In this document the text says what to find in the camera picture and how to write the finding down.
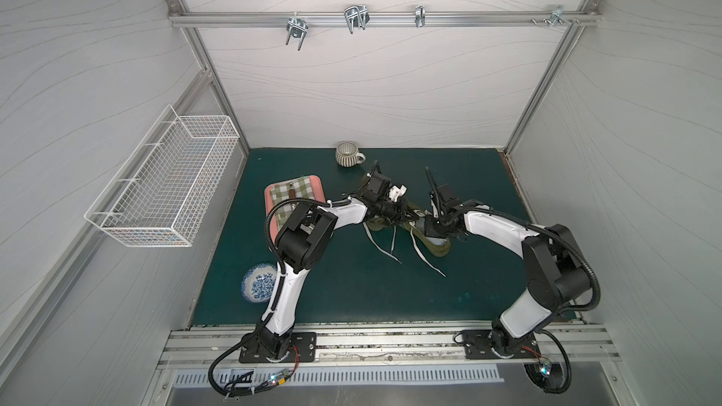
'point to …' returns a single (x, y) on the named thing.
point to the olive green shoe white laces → (377, 224)
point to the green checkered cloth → (297, 189)
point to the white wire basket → (163, 190)
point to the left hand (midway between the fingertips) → (422, 219)
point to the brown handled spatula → (292, 195)
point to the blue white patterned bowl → (258, 282)
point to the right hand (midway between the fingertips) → (430, 227)
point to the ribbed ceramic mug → (347, 155)
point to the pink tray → (318, 189)
